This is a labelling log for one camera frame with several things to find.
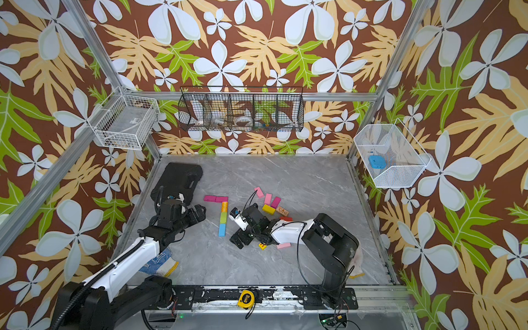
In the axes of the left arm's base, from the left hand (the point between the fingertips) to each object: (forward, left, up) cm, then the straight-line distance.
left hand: (198, 209), depth 87 cm
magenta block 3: (+10, -34, -10) cm, 37 cm away
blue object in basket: (+14, -75, +16) cm, 78 cm away
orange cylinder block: (+6, -9, -9) cm, 14 cm away
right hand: (-6, -16, -7) cm, 19 cm away
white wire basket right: (+10, -82, +22) cm, 85 cm away
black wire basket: (+44, -20, +21) cm, 52 cm away
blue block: (-6, -9, -9) cm, 14 cm away
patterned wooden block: (+4, -37, -8) cm, 38 cm away
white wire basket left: (+27, +30, +25) cm, 48 cm away
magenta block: (+12, -1, -10) cm, 16 cm away
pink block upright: (+11, -30, -9) cm, 34 cm away
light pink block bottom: (-12, -37, -9) cm, 40 cm away
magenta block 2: (+12, -7, -10) cm, 17 cm away
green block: (+1, -9, -9) cm, 13 cm away
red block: (+1, -39, -10) cm, 40 cm away
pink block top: (+13, -27, -9) cm, 31 cm away
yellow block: (+4, -30, -7) cm, 31 cm away
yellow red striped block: (-13, -27, -9) cm, 32 cm away
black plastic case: (+20, +16, -4) cm, 26 cm away
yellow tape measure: (-32, -22, -7) cm, 40 cm away
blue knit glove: (-20, +12, -8) cm, 25 cm away
